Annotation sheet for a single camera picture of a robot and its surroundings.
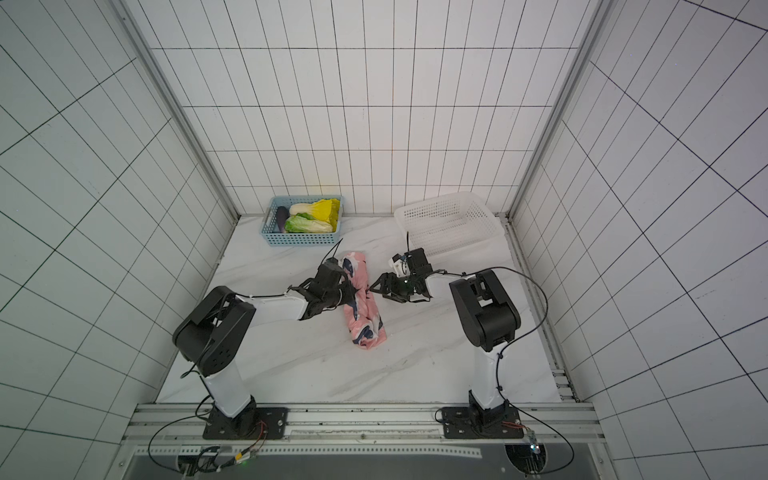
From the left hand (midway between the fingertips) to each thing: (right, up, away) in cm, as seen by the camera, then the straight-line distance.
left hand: (353, 295), depth 96 cm
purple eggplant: (-31, +28, +21) cm, 47 cm away
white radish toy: (-24, +31, +18) cm, 43 cm away
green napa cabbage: (-19, +24, +12) cm, 33 cm away
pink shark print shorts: (+4, -5, -7) cm, 9 cm away
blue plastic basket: (-11, +30, +14) cm, 35 cm away
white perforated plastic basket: (+36, +25, +22) cm, 49 cm away
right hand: (+5, +1, -1) cm, 6 cm away
